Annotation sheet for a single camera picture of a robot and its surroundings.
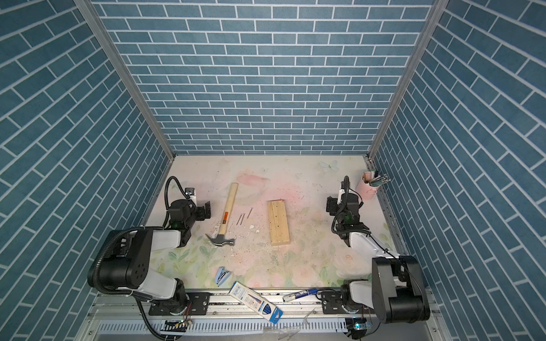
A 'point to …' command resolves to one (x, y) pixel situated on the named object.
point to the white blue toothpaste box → (259, 305)
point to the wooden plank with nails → (279, 227)
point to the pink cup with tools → (367, 185)
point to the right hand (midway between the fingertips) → (342, 198)
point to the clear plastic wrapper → (286, 332)
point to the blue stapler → (222, 275)
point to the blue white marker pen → (299, 294)
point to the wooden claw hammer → (224, 239)
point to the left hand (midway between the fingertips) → (203, 201)
